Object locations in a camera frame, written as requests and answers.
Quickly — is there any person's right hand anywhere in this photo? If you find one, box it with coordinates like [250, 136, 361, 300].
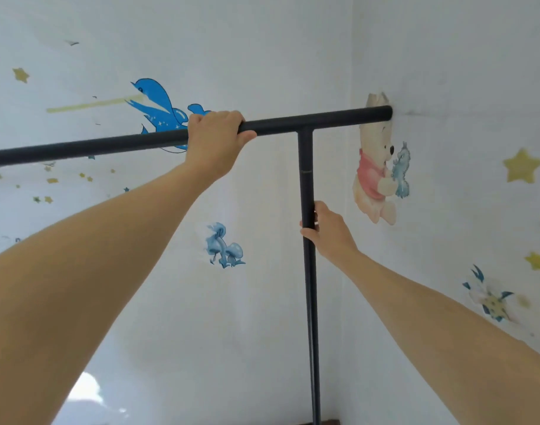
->
[299, 200, 361, 266]

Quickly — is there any person's left hand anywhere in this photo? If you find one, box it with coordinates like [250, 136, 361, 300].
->
[184, 110, 258, 180]

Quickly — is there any person's right forearm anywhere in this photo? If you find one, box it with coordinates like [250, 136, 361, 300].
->
[340, 250, 540, 425]

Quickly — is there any person's left forearm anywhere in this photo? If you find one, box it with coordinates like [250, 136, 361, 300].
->
[0, 162, 209, 425]

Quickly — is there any blue dolphin sticker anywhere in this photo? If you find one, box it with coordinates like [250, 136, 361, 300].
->
[124, 77, 212, 154]

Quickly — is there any bear sticker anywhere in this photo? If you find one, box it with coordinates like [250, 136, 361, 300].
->
[352, 92, 411, 226]

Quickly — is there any blue mushroom sticker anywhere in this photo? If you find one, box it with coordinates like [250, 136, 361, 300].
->
[206, 222, 247, 269]

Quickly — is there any pale yellow tape strip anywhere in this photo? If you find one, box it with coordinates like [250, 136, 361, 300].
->
[46, 94, 145, 115]

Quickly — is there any white flower sticker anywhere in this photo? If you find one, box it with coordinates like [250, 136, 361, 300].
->
[462, 264, 532, 323]

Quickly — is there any large yellow star sticker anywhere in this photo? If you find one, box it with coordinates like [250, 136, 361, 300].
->
[502, 148, 540, 184]

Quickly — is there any scatter of gold star stickers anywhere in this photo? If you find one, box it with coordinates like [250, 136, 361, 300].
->
[0, 66, 134, 204]

